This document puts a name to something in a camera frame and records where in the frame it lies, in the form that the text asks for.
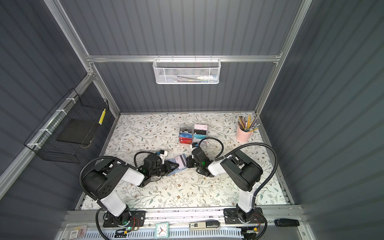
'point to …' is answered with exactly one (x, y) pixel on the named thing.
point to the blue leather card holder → (173, 160)
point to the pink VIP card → (198, 126)
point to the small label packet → (77, 231)
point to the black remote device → (287, 222)
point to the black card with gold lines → (200, 132)
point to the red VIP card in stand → (185, 140)
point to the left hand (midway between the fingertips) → (179, 165)
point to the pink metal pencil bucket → (242, 136)
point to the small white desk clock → (162, 230)
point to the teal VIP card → (199, 136)
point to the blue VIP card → (185, 135)
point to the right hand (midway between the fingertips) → (187, 160)
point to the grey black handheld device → (213, 224)
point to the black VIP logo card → (185, 130)
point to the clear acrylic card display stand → (192, 126)
